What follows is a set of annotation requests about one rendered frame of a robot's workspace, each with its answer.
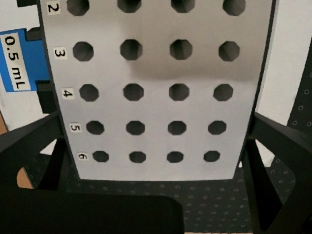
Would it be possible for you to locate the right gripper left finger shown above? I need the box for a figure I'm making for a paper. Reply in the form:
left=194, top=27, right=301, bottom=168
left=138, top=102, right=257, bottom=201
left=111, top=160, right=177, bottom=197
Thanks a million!
left=0, top=111, right=71, bottom=192

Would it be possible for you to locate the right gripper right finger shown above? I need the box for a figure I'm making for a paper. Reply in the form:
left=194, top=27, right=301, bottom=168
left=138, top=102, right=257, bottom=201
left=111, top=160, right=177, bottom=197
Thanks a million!
left=241, top=112, right=312, bottom=234

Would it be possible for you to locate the black perforated breadboard plate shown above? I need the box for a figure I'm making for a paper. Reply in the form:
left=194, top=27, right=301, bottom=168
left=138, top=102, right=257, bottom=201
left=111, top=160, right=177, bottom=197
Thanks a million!
left=23, top=37, right=312, bottom=234

